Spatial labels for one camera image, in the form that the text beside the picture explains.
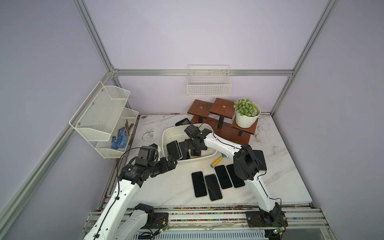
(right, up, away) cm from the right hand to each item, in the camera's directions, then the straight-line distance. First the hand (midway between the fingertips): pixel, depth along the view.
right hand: (194, 148), depth 97 cm
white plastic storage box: (-12, +10, +9) cm, 18 cm away
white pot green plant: (+30, +22, -16) cm, 40 cm away
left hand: (-12, -7, -22) cm, 26 cm away
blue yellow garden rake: (+15, -8, -4) cm, 17 cm away
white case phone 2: (-6, +1, -9) cm, 11 cm away
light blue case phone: (+17, -16, -12) cm, 26 cm away
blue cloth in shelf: (-44, +5, -10) cm, 45 cm away
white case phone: (-14, -2, 0) cm, 14 cm away
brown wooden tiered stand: (+16, +21, -6) cm, 27 cm away
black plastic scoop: (-8, +19, +17) cm, 27 cm away
